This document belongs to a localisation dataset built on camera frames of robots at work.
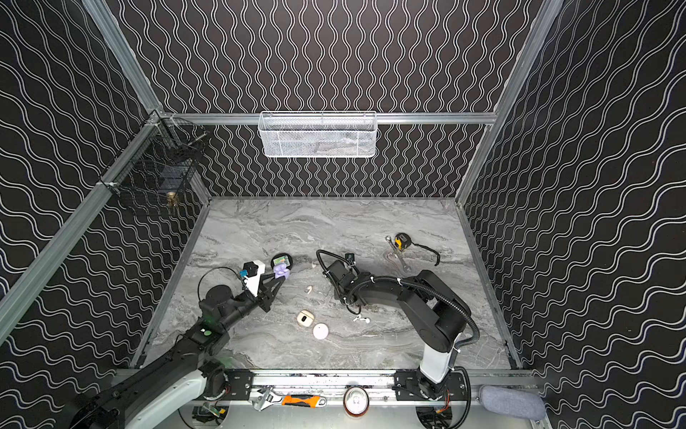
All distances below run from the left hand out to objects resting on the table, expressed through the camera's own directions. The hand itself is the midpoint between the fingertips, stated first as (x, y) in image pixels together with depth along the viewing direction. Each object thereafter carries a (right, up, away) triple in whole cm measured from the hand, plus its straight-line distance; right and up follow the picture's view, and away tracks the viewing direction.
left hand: (286, 278), depth 77 cm
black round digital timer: (-7, +3, +24) cm, 25 cm away
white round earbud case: (+9, -18, +7) cm, 21 cm away
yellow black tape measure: (+39, +9, +27) cm, 48 cm away
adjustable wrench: (-6, -33, -3) cm, 34 cm away
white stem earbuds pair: (+23, -15, +9) cm, 29 cm away
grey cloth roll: (+64, -32, -7) cm, 71 cm away
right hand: (+18, -6, +18) cm, 26 cm away
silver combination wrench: (+40, -1, +21) cm, 45 cm away
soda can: (+19, -26, -14) cm, 36 cm away
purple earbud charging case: (-2, +2, +3) cm, 4 cm away
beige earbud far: (+5, 0, +21) cm, 22 cm away
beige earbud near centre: (+5, -7, +16) cm, 18 cm away
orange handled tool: (+6, -32, -5) cm, 33 cm away
